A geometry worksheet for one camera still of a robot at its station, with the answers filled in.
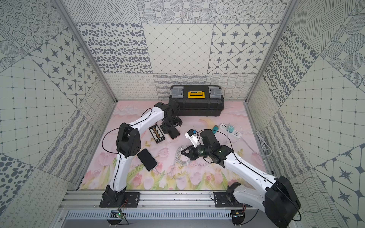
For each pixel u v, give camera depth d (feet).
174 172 2.75
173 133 3.32
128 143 1.93
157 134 3.23
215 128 3.40
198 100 3.24
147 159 2.90
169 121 2.69
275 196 1.29
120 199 2.17
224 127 3.32
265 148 3.06
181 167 2.81
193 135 2.30
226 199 2.15
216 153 1.96
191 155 2.17
